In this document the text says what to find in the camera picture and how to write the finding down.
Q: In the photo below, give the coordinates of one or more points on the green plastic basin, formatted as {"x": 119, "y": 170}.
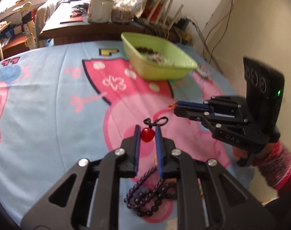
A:
{"x": 159, "y": 73}

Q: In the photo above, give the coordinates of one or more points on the cream plastic toy stand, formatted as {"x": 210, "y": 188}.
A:
{"x": 28, "y": 28}

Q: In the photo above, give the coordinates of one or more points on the white enamel mug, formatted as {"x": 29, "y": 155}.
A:
{"x": 100, "y": 12}

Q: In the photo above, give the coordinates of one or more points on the red booklet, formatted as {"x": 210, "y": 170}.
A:
{"x": 72, "y": 20}

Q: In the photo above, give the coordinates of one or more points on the cartoon pig printed blanket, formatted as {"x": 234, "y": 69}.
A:
{"x": 52, "y": 124}

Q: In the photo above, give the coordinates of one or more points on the dark wooden desk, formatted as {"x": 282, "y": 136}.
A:
{"x": 76, "y": 31}

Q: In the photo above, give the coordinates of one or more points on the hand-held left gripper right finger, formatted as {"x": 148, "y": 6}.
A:
{"x": 159, "y": 148}

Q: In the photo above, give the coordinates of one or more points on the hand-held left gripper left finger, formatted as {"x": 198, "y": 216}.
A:
{"x": 135, "y": 148}

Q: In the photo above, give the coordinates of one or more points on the white router with antennas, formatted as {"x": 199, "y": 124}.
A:
{"x": 164, "y": 12}

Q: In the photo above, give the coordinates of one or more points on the black power adapter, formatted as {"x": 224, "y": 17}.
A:
{"x": 183, "y": 22}

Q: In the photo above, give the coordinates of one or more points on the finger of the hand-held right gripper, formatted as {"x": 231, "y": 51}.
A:
{"x": 193, "y": 104}
{"x": 191, "y": 115}

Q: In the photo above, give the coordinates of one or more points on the orange bead jewelry piece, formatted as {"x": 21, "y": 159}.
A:
{"x": 171, "y": 106}

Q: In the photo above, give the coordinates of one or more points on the chair draped with light cloth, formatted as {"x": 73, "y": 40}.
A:
{"x": 41, "y": 26}

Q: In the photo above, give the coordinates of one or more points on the person's right hand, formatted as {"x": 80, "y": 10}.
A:
{"x": 236, "y": 153}

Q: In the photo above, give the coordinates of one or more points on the white charging pad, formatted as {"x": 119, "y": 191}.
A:
{"x": 204, "y": 71}

